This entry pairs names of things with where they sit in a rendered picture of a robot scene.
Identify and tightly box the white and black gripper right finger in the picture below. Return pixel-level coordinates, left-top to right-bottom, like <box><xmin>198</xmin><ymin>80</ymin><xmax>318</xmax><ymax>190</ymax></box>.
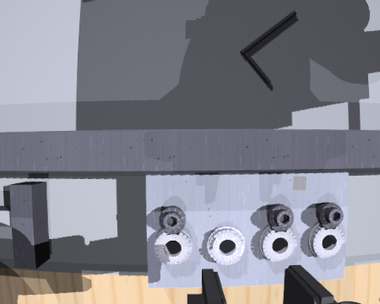
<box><xmin>283</xmin><ymin>265</ymin><xmax>360</xmax><ymax>304</ymax></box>

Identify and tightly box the long black rectangular bar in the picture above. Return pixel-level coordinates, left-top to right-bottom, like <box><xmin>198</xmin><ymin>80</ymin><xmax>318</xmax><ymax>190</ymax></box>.
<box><xmin>0</xmin><ymin>129</ymin><xmax>380</xmax><ymax>173</ymax></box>

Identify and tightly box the grey flanged bushing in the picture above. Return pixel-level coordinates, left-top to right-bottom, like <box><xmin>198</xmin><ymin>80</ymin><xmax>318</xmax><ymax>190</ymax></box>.
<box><xmin>209</xmin><ymin>228</ymin><xmax>244</xmax><ymax>265</ymax></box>

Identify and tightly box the dark grey rectangular bar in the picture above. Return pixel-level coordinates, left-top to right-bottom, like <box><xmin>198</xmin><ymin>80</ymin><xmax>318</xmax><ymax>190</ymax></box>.
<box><xmin>0</xmin><ymin>182</ymin><xmax>50</xmax><ymax>269</ymax></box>

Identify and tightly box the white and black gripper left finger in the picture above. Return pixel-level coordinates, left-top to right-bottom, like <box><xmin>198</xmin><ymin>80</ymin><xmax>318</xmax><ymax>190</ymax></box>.
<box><xmin>187</xmin><ymin>269</ymin><xmax>227</xmax><ymax>304</ymax></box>

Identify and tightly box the black l-shaped rod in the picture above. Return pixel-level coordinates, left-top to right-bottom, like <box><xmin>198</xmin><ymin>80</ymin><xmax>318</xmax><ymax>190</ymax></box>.
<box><xmin>240</xmin><ymin>11</ymin><xmax>296</xmax><ymax>84</ymax></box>

